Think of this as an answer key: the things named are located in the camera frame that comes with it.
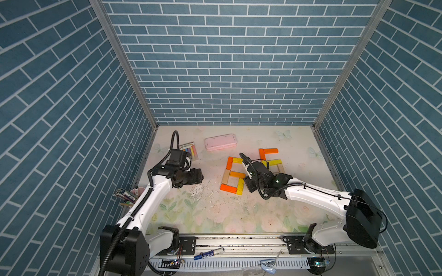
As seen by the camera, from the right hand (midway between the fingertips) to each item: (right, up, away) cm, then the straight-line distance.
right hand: (248, 178), depth 84 cm
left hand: (-24, +1, -2) cm, 24 cm away
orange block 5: (-10, -7, +6) cm, 14 cm away
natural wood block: (+21, +2, +15) cm, 26 cm away
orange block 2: (+17, +12, +25) cm, 33 cm away
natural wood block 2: (-11, -2, +12) cm, 17 cm away
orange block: (+11, +10, +22) cm, 26 cm away
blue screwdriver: (-19, -29, -13) cm, 37 cm away
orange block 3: (-9, +6, +18) cm, 21 cm away
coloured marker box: (-34, +14, +24) cm, 44 cm away
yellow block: (+19, +6, +20) cm, 28 cm away
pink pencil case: (-15, +18, +25) cm, 34 cm away
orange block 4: (-5, 0, +10) cm, 11 cm away
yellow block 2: (-4, -7, +5) cm, 9 cm away
